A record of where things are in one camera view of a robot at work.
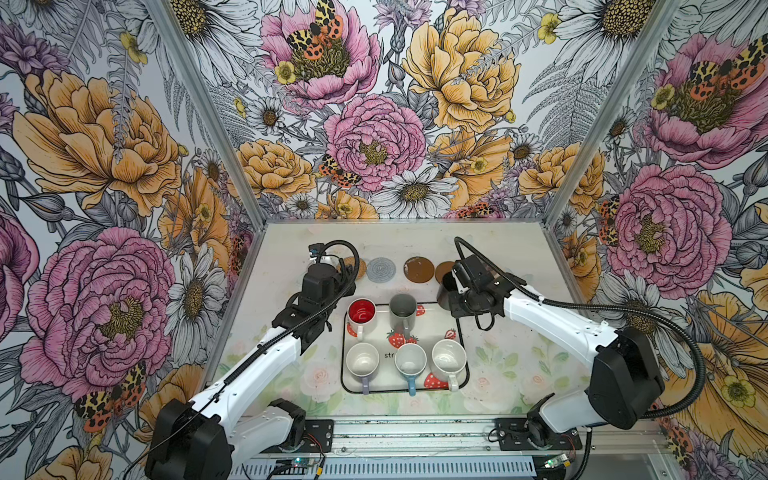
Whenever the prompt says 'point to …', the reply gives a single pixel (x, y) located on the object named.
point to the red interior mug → (360, 312)
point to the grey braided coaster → (381, 270)
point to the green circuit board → (303, 462)
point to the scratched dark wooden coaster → (418, 269)
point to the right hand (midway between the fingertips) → (458, 314)
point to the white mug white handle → (450, 358)
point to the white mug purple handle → (362, 360)
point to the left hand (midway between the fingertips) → (343, 276)
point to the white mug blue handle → (410, 359)
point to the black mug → (447, 286)
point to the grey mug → (402, 313)
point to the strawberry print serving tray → (432, 325)
